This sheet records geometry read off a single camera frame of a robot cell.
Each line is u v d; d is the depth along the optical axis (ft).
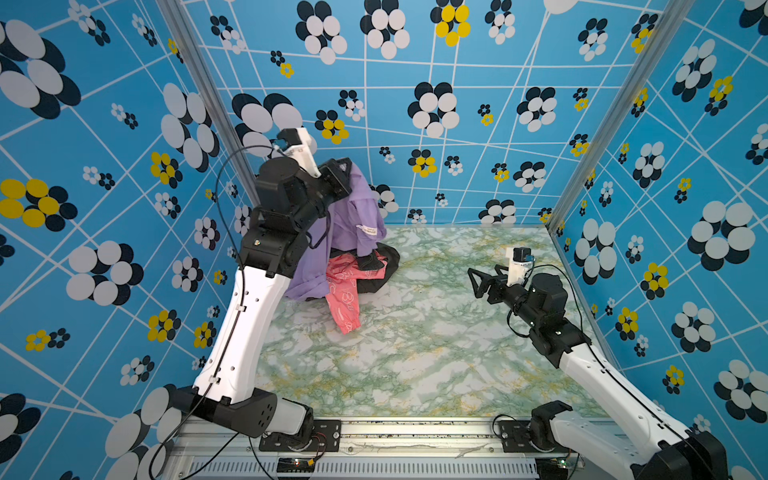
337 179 1.65
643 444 1.36
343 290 2.96
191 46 2.42
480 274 2.30
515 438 2.37
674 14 2.23
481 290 2.27
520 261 2.11
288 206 1.42
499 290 2.22
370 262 3.09
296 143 1.64
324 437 2.38
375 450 2.37
